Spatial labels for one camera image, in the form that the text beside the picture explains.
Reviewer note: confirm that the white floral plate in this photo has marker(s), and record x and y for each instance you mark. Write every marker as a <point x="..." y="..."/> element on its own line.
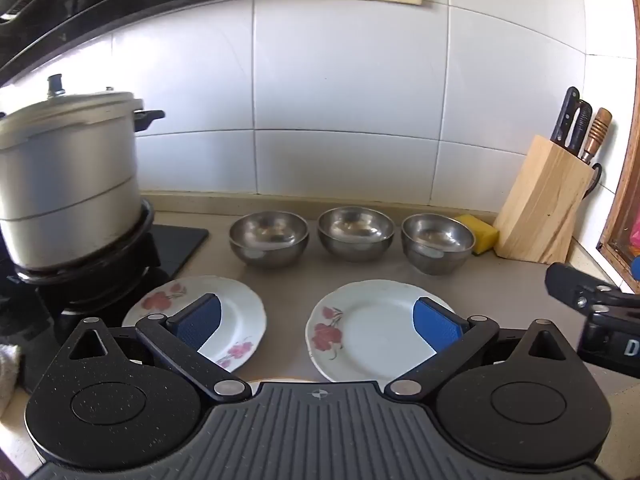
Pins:
<point x="240" y="310"/>
<point x="372" y="332"/>

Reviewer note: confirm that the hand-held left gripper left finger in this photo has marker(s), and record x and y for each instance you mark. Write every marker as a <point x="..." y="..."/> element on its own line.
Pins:
<point x="197" y="321"/>

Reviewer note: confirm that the black gas stove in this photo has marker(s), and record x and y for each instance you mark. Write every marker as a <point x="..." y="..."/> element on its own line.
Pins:
<point x="172" y="247"/>

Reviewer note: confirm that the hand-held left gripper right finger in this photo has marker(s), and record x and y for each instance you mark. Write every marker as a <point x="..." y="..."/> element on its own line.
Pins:
<point x="436" y="327"/>

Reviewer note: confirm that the yellow sponge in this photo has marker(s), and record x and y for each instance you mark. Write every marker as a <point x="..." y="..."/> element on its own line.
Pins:
<point x="481" y="234"/>

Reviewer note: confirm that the white cloth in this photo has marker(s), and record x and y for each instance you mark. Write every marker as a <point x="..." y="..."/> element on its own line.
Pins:
<point x="7" y="375"/>

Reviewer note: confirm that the wooden knife block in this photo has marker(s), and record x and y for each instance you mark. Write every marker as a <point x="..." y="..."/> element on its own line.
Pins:
<point x="542" y="205"/>

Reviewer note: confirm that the pink object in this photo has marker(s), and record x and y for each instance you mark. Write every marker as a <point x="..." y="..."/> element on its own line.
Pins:
<point x="635" y="235"/>

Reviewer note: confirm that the blue object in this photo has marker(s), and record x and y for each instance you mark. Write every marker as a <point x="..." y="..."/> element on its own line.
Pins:
<point x="636" y="267"/>

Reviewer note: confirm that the stainless steel bowl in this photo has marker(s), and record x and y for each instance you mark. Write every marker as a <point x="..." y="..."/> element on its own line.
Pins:
<point x="270" y="240"/>
<point x="356" y="234"/>
<point x="436" y="247"/>

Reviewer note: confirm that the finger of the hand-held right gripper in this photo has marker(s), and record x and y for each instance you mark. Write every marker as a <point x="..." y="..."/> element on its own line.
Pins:
<point x="575" y="285"/>

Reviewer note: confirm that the silver pressure cooker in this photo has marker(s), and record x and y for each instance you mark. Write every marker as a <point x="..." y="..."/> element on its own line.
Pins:
<point x="65" y="185"/>

